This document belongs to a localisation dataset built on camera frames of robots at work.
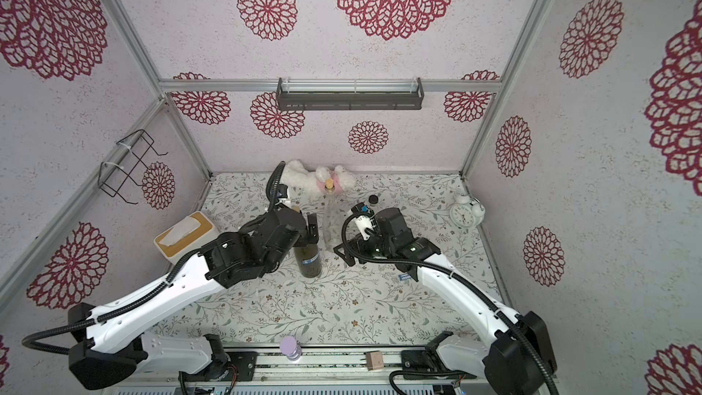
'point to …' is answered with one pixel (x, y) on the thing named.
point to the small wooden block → (375, 360)
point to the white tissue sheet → (186, 227)
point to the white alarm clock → (467, 212)
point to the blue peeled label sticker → (404, 277)
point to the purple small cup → (291, 347)
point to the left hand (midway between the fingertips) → (298, 219)
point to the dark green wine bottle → (308, 258)
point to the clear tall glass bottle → (333, 218)
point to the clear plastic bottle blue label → (374, 204)
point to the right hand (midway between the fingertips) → (344, 240)
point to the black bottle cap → (373, 198)
